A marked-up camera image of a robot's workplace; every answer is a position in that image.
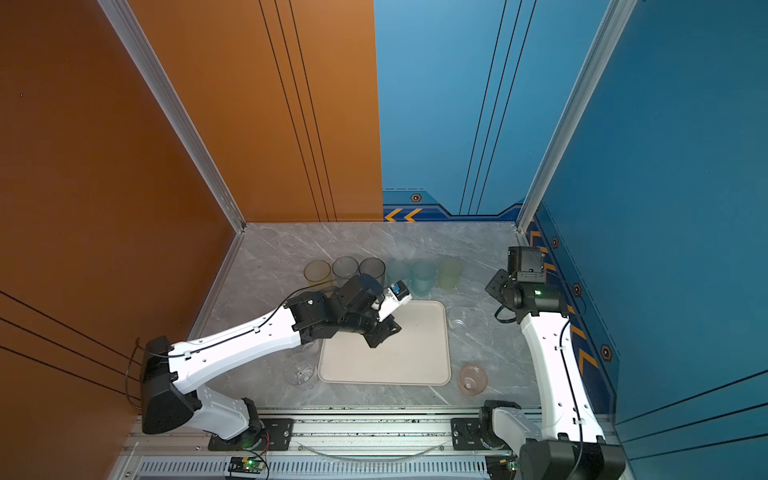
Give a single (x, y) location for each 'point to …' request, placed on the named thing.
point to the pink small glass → (472, 380)
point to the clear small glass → (461, 321)
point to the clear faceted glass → (300, 369)
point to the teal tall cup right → (424, 277)
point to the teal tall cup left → (399, 270)
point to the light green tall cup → (449, 273)
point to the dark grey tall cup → (373, 267)
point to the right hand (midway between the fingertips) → (495, 285)
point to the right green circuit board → (501, 467)
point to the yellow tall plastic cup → (319, 275)
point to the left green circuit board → (248, 465)
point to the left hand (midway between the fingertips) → (397, 321)
